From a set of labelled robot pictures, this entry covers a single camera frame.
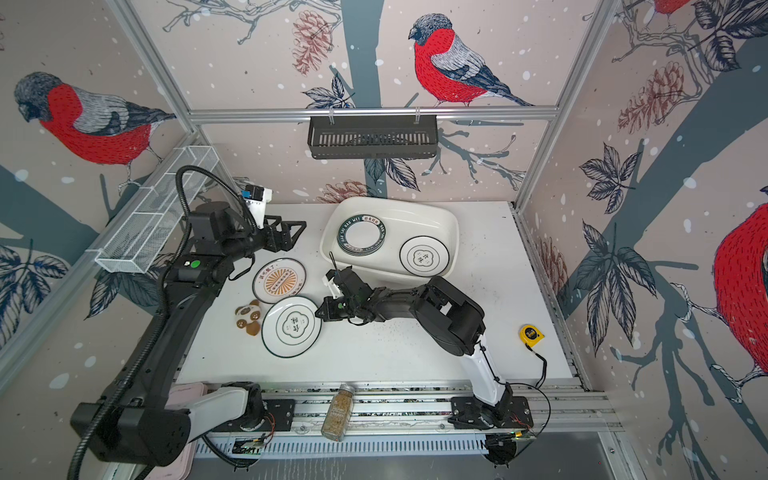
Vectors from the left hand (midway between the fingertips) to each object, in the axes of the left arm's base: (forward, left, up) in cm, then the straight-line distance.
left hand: (289, 219), depth 71 cm
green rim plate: (+21, -14, -31) cm, 40 cm away
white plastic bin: (+18, -26, -33) cm, 45 cm away
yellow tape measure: (-17, -65, -33) cm, 75 cm away
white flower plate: (+13, -37, -34) cm, 51 cm away
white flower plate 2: (-14, +5, -32) cm, 35 cm away
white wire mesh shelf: (0, +42, -6) cm, 42 cm away
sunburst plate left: (+5, +14, -35) cm, 38 cm away
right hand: (-11, -2, -31) cm, 33 cm away
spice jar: (-36, -12, -30) cm, 48 cm away
